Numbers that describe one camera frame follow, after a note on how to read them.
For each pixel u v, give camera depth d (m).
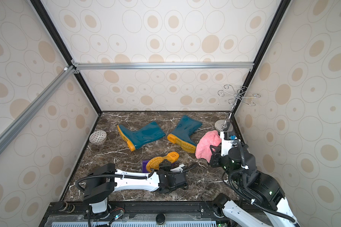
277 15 0.71
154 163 0.76
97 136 1.01
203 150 0.62
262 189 0.37
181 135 1.00
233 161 0.40
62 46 0.81
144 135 1.02
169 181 0.60
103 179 0.49
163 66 0.94
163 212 0.75
